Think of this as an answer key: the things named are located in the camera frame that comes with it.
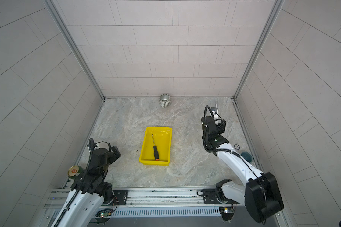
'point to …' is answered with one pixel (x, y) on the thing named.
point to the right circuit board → (227, 213)
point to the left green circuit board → (103, 214)
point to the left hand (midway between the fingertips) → (115, 149)
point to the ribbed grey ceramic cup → (165, 100)
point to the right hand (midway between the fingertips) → (213, 117)
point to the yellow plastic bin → (162, 137)
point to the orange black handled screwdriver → (155, 151)
